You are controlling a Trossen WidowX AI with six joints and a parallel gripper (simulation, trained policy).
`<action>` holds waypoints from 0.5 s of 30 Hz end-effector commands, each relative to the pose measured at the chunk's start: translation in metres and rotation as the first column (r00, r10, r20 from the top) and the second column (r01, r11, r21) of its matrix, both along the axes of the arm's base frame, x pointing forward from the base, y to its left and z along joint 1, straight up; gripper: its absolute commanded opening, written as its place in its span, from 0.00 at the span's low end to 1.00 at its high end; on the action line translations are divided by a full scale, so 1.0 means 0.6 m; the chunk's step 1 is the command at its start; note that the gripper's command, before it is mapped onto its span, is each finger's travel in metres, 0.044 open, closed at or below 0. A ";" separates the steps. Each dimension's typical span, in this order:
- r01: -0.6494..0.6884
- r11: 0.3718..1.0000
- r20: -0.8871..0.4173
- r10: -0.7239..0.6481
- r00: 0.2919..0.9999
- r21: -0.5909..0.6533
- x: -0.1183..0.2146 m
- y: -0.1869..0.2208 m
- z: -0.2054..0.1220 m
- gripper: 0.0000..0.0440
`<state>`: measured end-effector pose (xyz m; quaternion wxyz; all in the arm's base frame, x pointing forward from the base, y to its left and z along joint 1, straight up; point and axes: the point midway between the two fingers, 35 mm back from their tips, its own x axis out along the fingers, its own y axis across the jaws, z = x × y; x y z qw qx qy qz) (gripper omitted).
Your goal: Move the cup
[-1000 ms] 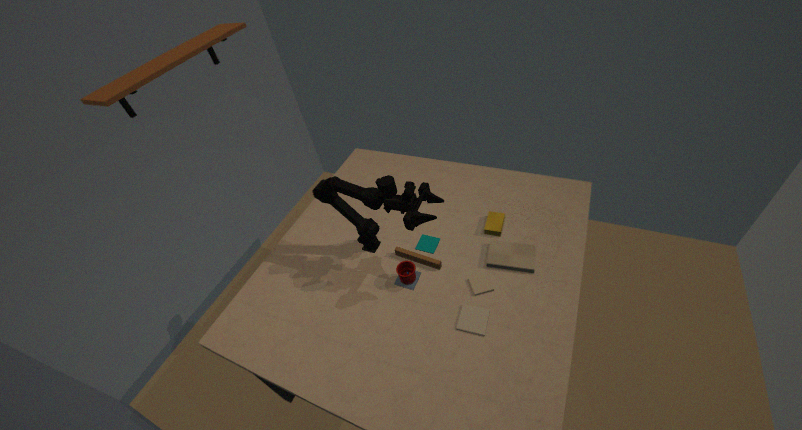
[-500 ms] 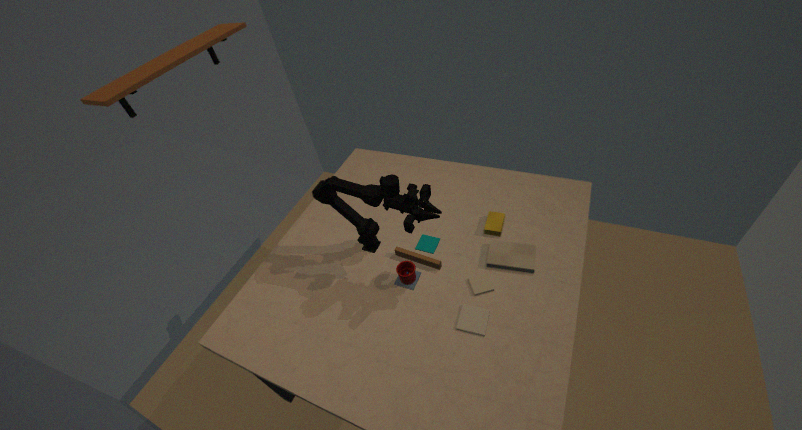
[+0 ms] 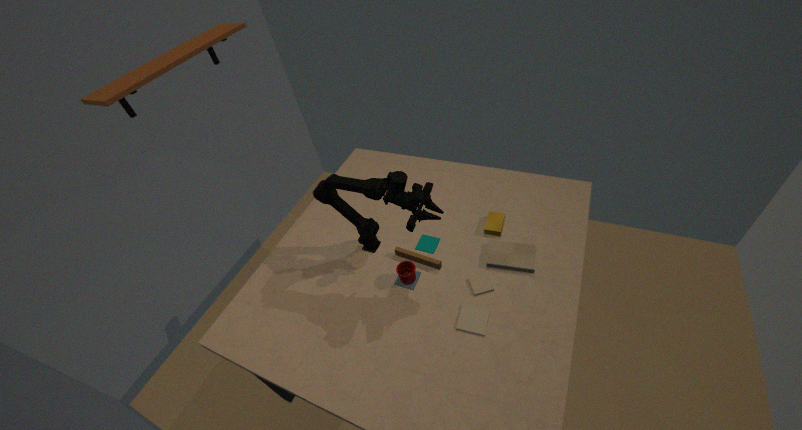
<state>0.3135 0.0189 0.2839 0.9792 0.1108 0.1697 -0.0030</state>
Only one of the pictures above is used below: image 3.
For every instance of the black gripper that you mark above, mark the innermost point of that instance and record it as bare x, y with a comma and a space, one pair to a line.
418, 214

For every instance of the brown flat bar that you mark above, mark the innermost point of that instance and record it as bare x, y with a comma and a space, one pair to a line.
418, 258

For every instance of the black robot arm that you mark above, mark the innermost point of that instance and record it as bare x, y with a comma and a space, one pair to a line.
373, 188

